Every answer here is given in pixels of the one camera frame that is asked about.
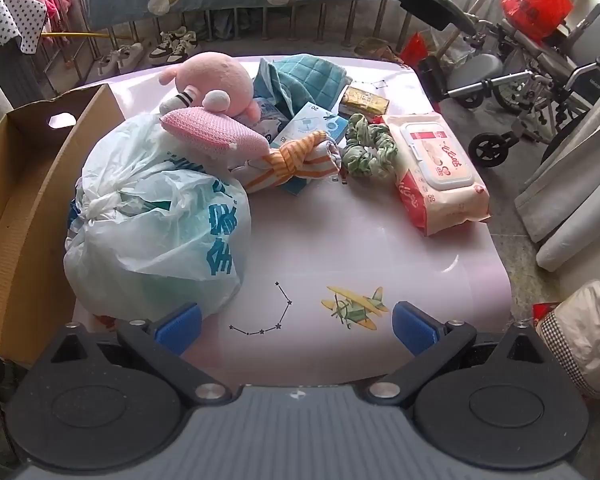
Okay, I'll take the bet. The brown woven item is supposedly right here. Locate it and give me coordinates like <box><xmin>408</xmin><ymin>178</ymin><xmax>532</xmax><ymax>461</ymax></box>
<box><xmin>355</xmin><ymin>37</ymin><xmax>403</xmax><ymax>63</ymax></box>

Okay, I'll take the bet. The light blue carton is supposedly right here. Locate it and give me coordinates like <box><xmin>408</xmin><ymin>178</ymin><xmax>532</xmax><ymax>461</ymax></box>
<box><xmin>270</xmin><ymin>101</ymin><xmax>351</xmax><ymax>196</ymax></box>

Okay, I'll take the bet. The pink sponge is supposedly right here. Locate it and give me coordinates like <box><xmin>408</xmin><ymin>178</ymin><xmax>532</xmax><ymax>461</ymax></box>
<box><xmin>159</xmin><ymin>105</ymin><xmax>271</xmax><ymax>165</ymax></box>

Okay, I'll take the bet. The yellow pole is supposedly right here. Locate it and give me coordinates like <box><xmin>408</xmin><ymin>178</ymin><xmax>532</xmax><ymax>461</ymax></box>
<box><xmin>40</xmin><ymin>31</ymin><xmax>111</xmax><ymax>40</ymax></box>

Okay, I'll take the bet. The orange striped towel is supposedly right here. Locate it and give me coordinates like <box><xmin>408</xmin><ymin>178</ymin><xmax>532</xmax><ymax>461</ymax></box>
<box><xmin>230</xmin><ymin>130</ymin><xmax>343</xmax><ymax>195</ymax></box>

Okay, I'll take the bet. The pink wet wipes pack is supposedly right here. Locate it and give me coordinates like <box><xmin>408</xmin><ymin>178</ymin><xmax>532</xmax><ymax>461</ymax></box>
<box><xmin>380</xmin><ymin>112</ymin><xmax>492</xmax><ymax>237</ymax></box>

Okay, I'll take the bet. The white sneaker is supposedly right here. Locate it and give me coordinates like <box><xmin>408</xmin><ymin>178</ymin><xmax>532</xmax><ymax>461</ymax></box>
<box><xmin>97</xmin><ymin>52</ymin><xmax>126</xmax><ymax>78</ymax></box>
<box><xmin>115</xmin><ymin>42</ymin><xmax>146</xmax><ymax>68</ymax></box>

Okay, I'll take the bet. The small red bag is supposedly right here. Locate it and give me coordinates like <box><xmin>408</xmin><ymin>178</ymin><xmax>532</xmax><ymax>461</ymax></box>
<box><xmin>400</xmin><ymin>32</ymin><xmax>431</xmax><ymax>68</ymax></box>

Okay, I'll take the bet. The white plastic bag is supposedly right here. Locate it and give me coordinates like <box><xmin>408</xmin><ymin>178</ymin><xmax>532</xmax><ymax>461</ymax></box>
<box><xmin>64</xmin><ymin>114</ymin><xmax>253</xmax><ymax>322</ymax></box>

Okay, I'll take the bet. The teal quilted towel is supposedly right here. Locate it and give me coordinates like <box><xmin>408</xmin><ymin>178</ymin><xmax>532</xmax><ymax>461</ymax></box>
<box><xmin>252</xmin><ymin>54</ymin><xmax>351</xmax><ymax>118</ymax></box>

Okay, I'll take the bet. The star print cloth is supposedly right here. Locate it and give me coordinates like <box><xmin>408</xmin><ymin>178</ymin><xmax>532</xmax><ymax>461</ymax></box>
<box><xmin>0</xmin><ymin>0</ymin><xmax>48</xmax><ymax>58</ymax></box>

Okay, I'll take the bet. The yellow brown packet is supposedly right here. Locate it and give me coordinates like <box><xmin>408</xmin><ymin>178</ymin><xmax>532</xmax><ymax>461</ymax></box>
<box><xmin>339</xmin><ymin>85</ymin><xmax>391</xmax><ymax>117</ymax></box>

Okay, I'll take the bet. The metal railing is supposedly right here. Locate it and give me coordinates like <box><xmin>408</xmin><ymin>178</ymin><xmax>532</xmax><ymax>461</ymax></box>
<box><xmin>45</xmin><ymin>0</ymin><xmax>411</xmax><ymax>86</ymax></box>

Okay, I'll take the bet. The cream bundle with checked trim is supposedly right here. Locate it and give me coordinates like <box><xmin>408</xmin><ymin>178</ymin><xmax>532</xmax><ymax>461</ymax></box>
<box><xmin>535</xmin><ymin>265</ymin><xmax>600</xmax><ymax>401</ymax></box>

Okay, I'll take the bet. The wheelchair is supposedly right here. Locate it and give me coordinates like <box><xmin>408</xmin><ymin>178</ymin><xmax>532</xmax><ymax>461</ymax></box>
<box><xmin>395</xmin><ymin>0</ymin><xmax>600</xmax><ymax>168</ymax></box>

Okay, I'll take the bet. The beige curtain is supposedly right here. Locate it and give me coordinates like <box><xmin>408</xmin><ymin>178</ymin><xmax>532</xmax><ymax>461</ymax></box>
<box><xmin>514</xmin><ymin>80</ymin><xmax>600</xmax><ymax>243</ymax></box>

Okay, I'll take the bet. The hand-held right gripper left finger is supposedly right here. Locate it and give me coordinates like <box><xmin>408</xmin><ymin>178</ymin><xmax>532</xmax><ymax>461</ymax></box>
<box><xmin>42</xmin><ymin>302</ymin><xmax>233</xmax><ymax>407</ymax></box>

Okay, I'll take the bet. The white rolled mat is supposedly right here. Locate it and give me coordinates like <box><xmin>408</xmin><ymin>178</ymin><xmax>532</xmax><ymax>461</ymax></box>
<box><xmin>536</xmin><ymin>200</ymin><xmax>600</xmax><ymax>272</ymax></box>

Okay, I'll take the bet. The wooden pole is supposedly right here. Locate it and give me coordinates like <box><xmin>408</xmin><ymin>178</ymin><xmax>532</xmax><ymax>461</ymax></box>
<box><xmin>437</xmin><ymin>0</ymin><xmax>506</xmax><ymax>58</ymax></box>

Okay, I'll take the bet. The dark trimmed sneaker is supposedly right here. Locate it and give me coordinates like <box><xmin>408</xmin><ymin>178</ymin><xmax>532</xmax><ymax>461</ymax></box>
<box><xmin>149</xmin><ymin>30</ymin><xmax>181</xmax><ymax>66</ymax></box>
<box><xmin>172</xmin><ymin>26</ymin><xmax>201</xmax><ymax>58</ymax></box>

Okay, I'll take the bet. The brown cardboard box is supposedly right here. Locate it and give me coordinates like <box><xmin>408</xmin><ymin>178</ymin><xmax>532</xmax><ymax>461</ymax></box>
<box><xmin>0</xmin><ymin>84</ymin><xmax>126</xmax><ymax>366</ymax></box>

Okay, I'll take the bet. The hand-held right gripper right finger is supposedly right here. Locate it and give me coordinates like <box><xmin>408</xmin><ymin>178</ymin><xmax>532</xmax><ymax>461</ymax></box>
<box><xmin>364</xmin><ymin>301</ymin><xmax>553</xmax><ymax>406</ymax></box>

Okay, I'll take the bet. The pink plush toy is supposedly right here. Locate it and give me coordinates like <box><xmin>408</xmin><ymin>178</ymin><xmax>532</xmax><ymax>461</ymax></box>
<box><xmin>159</xmin><ymin>51</ymin><xmax>261</xmax><ymax>121</ymax></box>

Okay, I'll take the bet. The green scrunchie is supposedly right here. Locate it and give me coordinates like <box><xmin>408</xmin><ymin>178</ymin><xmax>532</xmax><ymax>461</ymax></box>
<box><xmin>341</xmin><ymin>114</ymin><xmax>399</xmax><ymax>180</ymax></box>

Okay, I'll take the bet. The large red plastic bag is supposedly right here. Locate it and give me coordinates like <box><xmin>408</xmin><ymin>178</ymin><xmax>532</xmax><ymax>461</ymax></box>
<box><xmin>501</xmin><ymin>0</ymin><xmax>573</xmax><ymax>43</ymax></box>

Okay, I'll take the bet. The pink printed table cover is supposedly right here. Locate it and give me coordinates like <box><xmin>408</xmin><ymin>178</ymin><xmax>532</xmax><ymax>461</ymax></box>
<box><xmin>72</xmin><ymin>55</ymin><xmax>513</xmax><ymax>381</ymax></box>

